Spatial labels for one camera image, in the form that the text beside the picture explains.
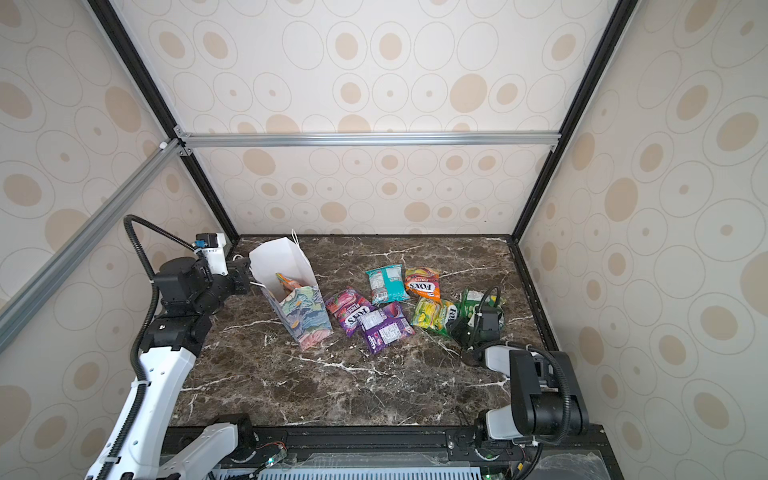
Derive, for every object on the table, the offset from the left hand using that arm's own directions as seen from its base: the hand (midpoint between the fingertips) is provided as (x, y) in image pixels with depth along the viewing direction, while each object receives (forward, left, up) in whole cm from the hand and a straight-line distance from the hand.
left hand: (254, 255), depth 71 cm
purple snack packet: (-3, -31, -30) cm, 43 cm away
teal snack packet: (+13, -31, -31) cm, 45 cm away
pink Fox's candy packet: (+3, -18, -30) cm, 35 cm away
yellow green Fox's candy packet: (+1, -45, -30) cm, 54 cm away
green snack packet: (+6, -58, -30) cm, 65 cm away
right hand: (-1, -52, -32) cm, 61 cm away
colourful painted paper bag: (-6, -9, -17) cm, 20 cm away
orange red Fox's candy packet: (+12, -43, -28) cm, 53 cm away
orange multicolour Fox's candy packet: (+5, -2, -19) cm, 20 cm away
